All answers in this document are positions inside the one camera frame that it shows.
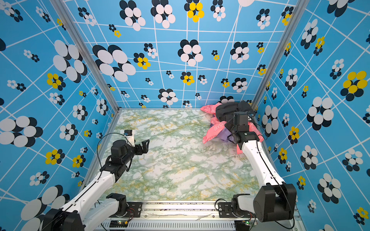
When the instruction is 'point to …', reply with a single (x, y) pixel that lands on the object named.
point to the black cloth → (230, 108)
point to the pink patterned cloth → (219, 124)
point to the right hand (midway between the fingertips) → (231, 122)
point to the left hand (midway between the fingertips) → (142, 139)
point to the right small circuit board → (242, 225)
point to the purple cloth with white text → (224, 134)
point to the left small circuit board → (118, 224)
